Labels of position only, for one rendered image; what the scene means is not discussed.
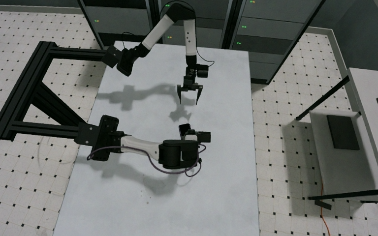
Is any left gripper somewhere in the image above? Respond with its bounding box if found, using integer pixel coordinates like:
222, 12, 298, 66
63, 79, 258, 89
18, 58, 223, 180
177, 82, 203, 105

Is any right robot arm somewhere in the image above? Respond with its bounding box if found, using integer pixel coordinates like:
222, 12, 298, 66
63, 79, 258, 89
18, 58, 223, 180
92, 116, 211, 170

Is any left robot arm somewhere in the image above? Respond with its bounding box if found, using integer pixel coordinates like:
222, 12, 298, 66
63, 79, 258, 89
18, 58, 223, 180
119, 3, 209, 85

